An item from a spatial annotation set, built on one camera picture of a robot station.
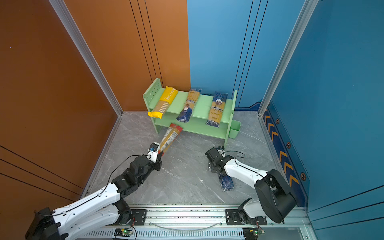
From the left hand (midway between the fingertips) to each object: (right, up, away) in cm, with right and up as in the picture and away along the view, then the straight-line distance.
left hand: (160, 149), depth 79 cm
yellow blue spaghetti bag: (+14, +20, -2) cm, 24 cm away
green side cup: (+44, +11, +18) cm, 49 cm away
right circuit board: (+46, -39, -9) cm, 61 cm away
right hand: (+32, -12, +10) cm, 36 cm away
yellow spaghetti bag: (+3, +31, +9) cm, 32 cm away
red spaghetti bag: (+5, +8, +5) cm, 10 cm away
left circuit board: (-15, -38, -9) cm, 42 cm away
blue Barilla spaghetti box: (+36, -19, +1) cm, 41 cm away
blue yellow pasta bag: (+32, +26, +5) cm, 42 cm away
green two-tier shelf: (+23, +19, +2) cm, 30 cm away
